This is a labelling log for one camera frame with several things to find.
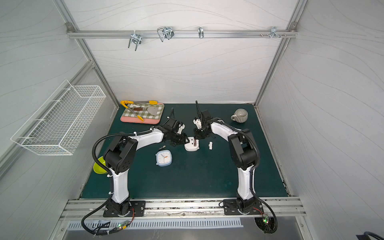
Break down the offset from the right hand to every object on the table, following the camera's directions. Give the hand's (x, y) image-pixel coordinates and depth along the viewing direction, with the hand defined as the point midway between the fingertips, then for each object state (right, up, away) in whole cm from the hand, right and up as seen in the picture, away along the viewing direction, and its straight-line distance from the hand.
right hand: (195, 136), depth 97 cm
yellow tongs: (-57, +24, +22) cm, 66 cm away
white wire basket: (-63, +9, -28) cm, 70 cm away
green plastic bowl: (-56, -18, -11) cm, 60 cm away
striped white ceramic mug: (+34, +14, +14) cm, 39 cm away
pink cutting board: (-45, +10, +15) cm, 49 cm away
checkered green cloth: (-38, +17, +18) cm, 46 cm away
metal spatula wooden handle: (-33, +18, +18) cm, 42 cm away
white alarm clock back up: (-3, -7, -3) cm, 8 cm away
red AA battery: (0, -4, -1) cm, 4 cm away
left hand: (-4, -4, -2) cm, 6 cm away
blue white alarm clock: (-18, -12, -8) cm, 24 cm away
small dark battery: (-21, -7, -2) cm, 23 cm away
